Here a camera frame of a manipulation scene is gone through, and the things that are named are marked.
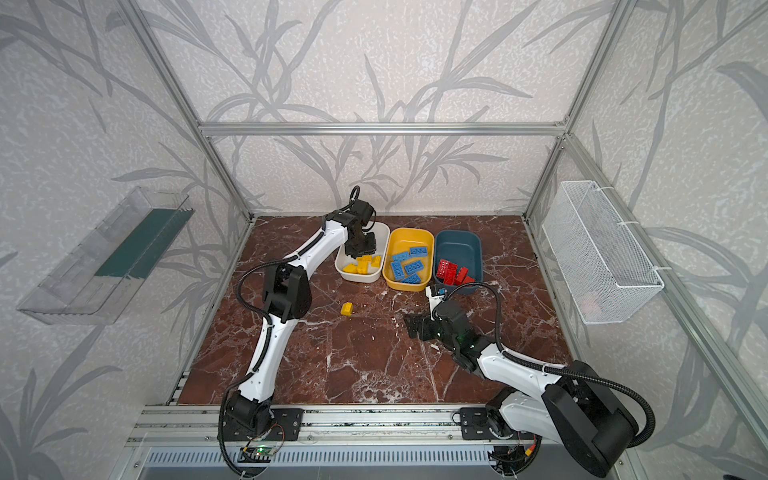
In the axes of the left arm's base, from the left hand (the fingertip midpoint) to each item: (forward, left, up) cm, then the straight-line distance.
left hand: (375, 242), depth 103 cm
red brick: (-10, -30, -4) cm, 32 cm away
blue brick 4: (-1, -10, -7) cm, 12 cm away
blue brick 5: (-12, -14, -5) cm, 19 cm away
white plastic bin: (+6, -2, -2) cm, 7 cm away
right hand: (-24, -14, +2) cm, 28 cm away
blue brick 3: (-7, -14, -4) cm, 16 cm away
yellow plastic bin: (+4, -9, -3) cm, 10 cm away
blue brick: (0, -15, -5) cm, 16 cm away
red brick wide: (-8, -25, -5) cm, 27 cm away
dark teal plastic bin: (+2, -32, -6) cm, 33 cm away
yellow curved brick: (-8, +8, -4) cm, 12 cm away
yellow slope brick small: (-23, +7, -5) cm, 25 cm away
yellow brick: (-7, +4, -4) cm, 9 cm away
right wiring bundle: (-60, -38, -10) cm, 72 cm away
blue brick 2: (-9, -8, -2) cm, 12 cm away
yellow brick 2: (-6, -1, -3) cm, 7 cm away
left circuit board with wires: (-59, +22, -5) cm, 63 cm away
